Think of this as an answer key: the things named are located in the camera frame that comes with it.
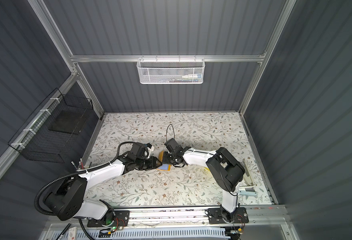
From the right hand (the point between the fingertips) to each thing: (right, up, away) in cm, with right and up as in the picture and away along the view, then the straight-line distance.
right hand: (164, 161), depth 91 cm
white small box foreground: (-41, -29, -22) cm, 55 cm away
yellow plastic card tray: (+26, -6, -2) cm, 26 cm away
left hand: (-2, -1, -5) cm, 5 cm away
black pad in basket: (-50, +24, -12) cm, 56 cm away
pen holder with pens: (-43, 0, -12) cm, 45 cm away
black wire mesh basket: (-54, +19, -18) cm, 60 cm away
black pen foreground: (-46, -29, -21) cm, 58 cm away
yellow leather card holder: (0, -4, 0) cm, 4 cm away
